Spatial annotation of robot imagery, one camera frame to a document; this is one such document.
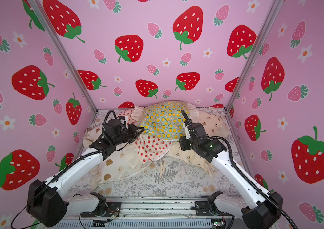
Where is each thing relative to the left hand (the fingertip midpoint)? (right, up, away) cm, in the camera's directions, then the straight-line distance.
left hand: (146, 127), depth 77 cm
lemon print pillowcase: (+10, +4, +11) cm, 16 cm away
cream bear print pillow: (-14, -22, +8) cm, 27 cm away
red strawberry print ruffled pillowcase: (-4, -13, +10) cm, 17 cm away
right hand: (+18, -7, -1) cm, 20 cm away
